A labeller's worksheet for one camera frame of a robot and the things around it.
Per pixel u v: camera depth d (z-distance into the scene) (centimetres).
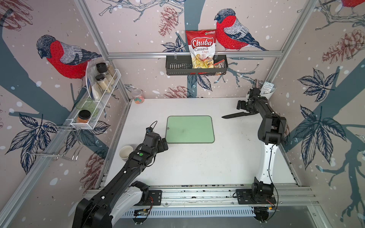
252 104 83
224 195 76
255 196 67
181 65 95
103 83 76
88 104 70
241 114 110
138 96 114
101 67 79
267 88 107
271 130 62
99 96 72
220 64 86
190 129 103
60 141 56
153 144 63
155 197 73
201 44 80
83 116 59
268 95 106
